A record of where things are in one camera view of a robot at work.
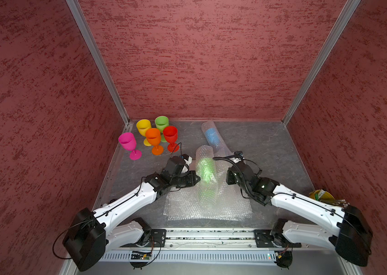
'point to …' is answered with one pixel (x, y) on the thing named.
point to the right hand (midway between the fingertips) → (228, 172)
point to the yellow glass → (143, 125)
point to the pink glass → (128, 141)
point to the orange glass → (153, 137)
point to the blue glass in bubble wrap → (221, 149)
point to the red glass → (170, 134)
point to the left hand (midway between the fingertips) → (199, 182)
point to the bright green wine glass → (161, 121)
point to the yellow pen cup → (326, 195)
